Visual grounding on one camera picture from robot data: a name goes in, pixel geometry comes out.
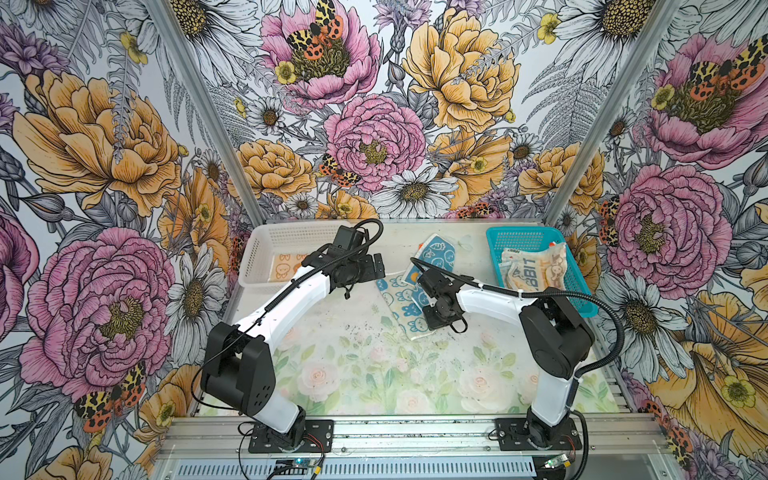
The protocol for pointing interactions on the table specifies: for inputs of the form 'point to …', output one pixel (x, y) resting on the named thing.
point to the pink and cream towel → (532, 271)
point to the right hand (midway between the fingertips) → (438, 329)
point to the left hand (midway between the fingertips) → (368, 278)
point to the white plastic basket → (274, 251)
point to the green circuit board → (293, 462)
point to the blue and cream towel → (407, 298)
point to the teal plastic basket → (578, 289)
